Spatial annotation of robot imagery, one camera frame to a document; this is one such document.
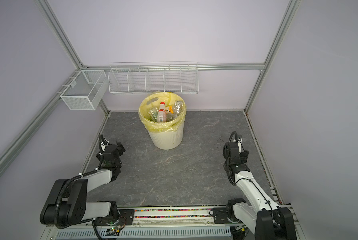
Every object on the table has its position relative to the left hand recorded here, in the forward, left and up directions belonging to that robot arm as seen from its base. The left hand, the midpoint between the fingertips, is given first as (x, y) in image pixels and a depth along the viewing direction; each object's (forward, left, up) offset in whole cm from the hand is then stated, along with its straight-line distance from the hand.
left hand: (111, 146), depth 89 cm
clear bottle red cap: (+12, -32, +14) cm, 36 cm away
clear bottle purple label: (+13, -42, +18) cm, 47 cm away
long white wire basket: (+39, -26, +20) cm, 51 cm away
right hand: (-9, -74, +3) cm, 75 cm away
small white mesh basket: (+34, +19, +16) cm, 42 cm away
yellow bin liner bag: (+23, -26, +15) cm, 38 cm away
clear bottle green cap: (+13, -27, +13) cm, 32 cm away
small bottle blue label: (+12, -37, +10) cm, 40 cm away
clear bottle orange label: (+16, -37, +12) cm, 42 cm away
